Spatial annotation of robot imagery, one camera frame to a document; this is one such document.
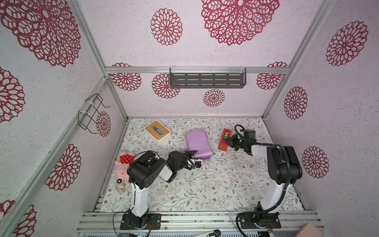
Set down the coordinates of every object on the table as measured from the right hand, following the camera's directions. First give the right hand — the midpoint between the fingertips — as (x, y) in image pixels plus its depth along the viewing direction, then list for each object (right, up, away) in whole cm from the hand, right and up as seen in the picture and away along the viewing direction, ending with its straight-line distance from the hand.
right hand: (223, 136), depth 98 cm
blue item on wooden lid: (-45, +3, +8) cm, 45 cm away
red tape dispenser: (0, -6, +1) cm, 6 cm away
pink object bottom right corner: (+35, -44, -27) cm, 63 cm away
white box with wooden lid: (-48, 0, +4) cm, 48 cm away
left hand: (-19, -11, -3) cm, 22 cm away
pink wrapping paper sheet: (-18, -2, +5) cm, 18 cm away
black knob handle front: (-10, -45, -28) cm, 54 cm away
